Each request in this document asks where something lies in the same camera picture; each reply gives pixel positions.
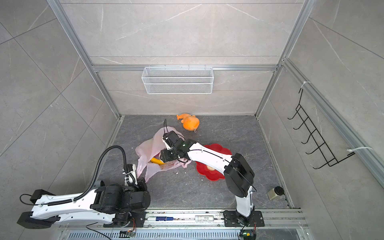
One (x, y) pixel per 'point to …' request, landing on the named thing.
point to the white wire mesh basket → (177, 80)
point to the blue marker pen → (163, 218)
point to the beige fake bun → (210, 168)
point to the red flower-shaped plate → (216, 174)
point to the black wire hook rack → (329, 158)
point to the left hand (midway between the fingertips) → (148, 178)
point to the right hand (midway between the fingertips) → (164, 155)
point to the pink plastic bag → (152, 149)
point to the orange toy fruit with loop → (190, 122)
